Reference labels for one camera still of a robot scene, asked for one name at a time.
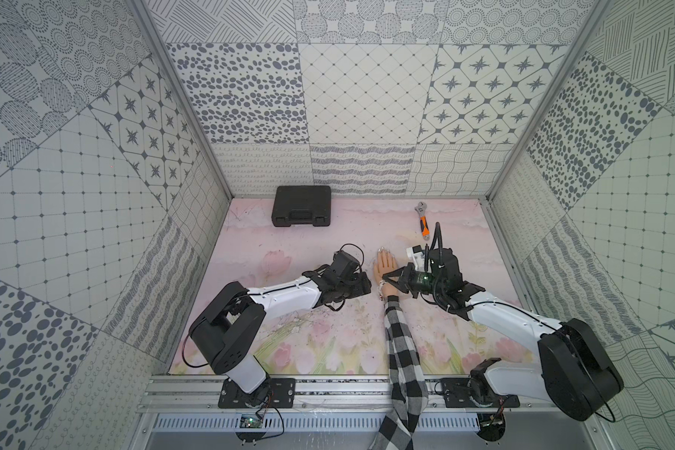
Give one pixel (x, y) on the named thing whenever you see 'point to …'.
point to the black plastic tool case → (302, 204)
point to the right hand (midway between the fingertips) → (383, 279)
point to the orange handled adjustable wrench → (421, 209)
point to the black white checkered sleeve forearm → (409, 386)
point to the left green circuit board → (250, 421)
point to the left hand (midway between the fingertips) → (372, 291)
